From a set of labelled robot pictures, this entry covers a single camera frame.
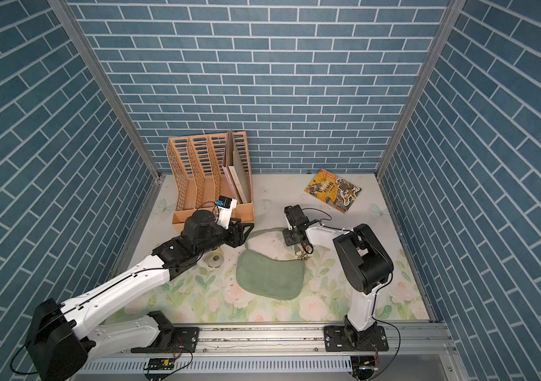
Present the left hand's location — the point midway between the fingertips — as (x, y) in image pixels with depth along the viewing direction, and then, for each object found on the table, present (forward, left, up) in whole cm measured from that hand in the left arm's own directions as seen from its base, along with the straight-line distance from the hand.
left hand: (253, 225), depth 75 cm
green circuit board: (-34, +28, -26) cm, 51 cm away
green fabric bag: (-9, -4, -22) cm, 24 cm away
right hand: (+10, -14, -22) cm, 28 cm away
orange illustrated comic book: (+33, -35, -20) cm, 52 cm away
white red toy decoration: (-4, +15, -16) cm, 22 cm away
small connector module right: (-35, -34, -23) cm, 54 cm away
